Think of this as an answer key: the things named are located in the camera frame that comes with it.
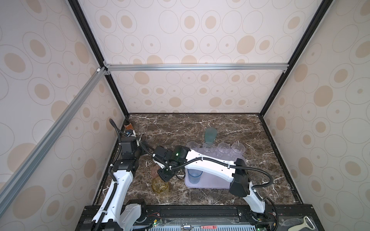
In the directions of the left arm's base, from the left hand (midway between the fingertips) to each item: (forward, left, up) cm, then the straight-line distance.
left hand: (144, 140), depth 81 cm
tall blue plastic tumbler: (-18, -28, -5) cm, 34 cm away
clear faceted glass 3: (+5, -58, -17) cm, 61 cm away
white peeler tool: (-38, -84, -17) cm, 93 cm away
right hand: (-19, -12, -6) cm, 23 cm away
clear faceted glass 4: (+6, -28, -16) cm, 33 cm away
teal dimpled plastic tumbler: (+17, -41, -19) cm, 49 cm away
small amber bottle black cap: (+20, +18, -11) cm, 29 cm away
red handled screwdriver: (-39, -25, -17) cm, 49 cm away
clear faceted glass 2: (+5, -48, -16) cm, 51 cm away
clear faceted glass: (+4, -38, -15) cm, 41 cm away
